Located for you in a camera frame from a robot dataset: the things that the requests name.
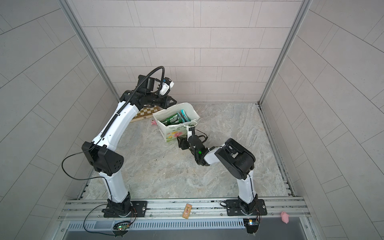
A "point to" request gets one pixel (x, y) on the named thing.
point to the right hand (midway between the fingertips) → (181, 137)
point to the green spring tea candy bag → (172, 119)
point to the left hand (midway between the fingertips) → (179, 99)
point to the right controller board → (251, 224)
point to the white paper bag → (170, 132)
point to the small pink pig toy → (154, 122)
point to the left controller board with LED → (121, 228)
